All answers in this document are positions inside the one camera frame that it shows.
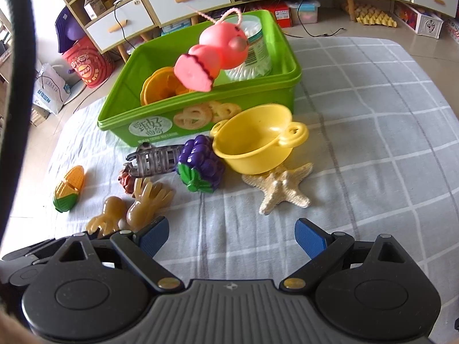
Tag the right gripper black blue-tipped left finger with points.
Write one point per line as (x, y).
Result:
(137, 250)

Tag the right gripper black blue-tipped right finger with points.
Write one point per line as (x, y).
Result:
(326, 252)

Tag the pink rubber pig toy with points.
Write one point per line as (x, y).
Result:
(222, 46)

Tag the tan rubber hand toy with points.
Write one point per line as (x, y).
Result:
(149, 199)

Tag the brown small figurine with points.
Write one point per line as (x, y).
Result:
(127, 177)

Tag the beige starfish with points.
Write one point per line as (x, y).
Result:
(280, 185)

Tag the toy corn cob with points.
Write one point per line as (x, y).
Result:
(67, 192)

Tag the grey hair claw clip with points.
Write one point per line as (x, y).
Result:
(148, 160)

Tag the purple toy grapes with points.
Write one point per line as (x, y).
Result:
(198, 167)

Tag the grey checked cloth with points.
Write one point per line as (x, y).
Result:
(384, 145)

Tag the yellow toy pot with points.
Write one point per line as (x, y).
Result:
(258, 139)

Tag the green plastic storage bin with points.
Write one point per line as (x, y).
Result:
(124, 115)

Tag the orange plastic toy mold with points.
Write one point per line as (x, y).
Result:
(162, 84)

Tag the white paper shopping bag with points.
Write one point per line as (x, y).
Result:
(51, 91)

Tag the red round bag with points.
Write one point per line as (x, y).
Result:
(90, 65)

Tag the clear cotton swab jar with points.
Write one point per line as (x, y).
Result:
(258, 61)

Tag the yellow egg tray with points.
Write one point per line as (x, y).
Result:
(369, 15)

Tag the red shoe box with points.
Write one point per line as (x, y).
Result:
(279, 10)

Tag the white pink toy box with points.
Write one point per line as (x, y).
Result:
(422, 22)

